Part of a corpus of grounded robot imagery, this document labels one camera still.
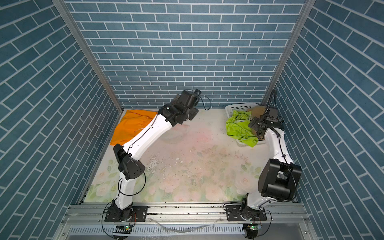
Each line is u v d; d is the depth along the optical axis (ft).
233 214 2.41
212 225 2.33
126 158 1.60
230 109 3.67
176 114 1.78
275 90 2.36
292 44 2.76
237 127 3.13
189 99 1.93
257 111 3.64
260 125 2.10
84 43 2.72
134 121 3.55
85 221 2.43
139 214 2.41
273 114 2.17
